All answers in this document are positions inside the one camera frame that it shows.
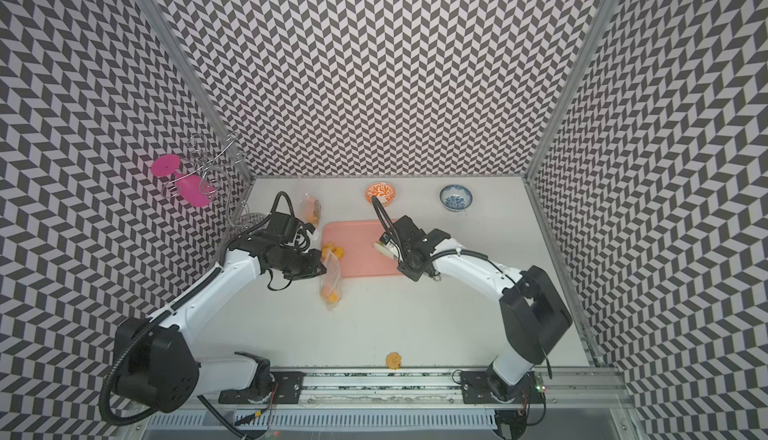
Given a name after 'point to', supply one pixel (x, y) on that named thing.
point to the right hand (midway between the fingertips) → (418, 263)
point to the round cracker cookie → (393, 360)
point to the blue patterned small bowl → (455, 197)
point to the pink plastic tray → (361, 258)
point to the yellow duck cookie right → (329, 296)
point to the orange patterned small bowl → (383, 191)
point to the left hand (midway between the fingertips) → (324, 273)
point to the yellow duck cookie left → (337, 251)
